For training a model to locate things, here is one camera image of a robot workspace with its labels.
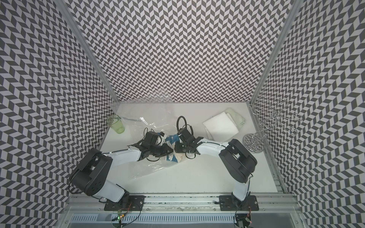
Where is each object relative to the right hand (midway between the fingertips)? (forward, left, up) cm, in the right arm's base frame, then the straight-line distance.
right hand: (176, 151), depth 89 cm
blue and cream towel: (+6, +4, +3) cm, 8 cm away
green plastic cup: (+14, +38, +13) cm, 43 cm away
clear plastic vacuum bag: (+24, +31, +5) cm, 40 cm away
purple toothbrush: (+24, +35, +4) cm, 42 cm away
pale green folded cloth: (+24, -44, +1) cm, 50 cm away
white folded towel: (+16, -30, +3) cm, 34 cm away
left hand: (-1, +2, +1) cm, 2 cm away
